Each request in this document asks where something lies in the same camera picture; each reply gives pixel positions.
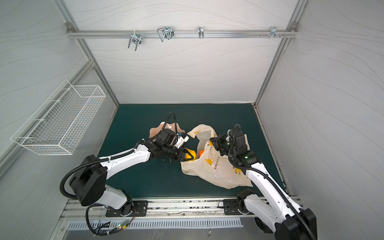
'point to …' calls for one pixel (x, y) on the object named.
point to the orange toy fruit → (200, 152)
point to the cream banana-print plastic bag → (213, 166)
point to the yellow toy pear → (192, 153)
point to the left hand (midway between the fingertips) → (192, 156)
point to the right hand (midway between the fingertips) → (211, 134)
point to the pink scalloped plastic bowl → (154, 131)
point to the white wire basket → (59, 125)
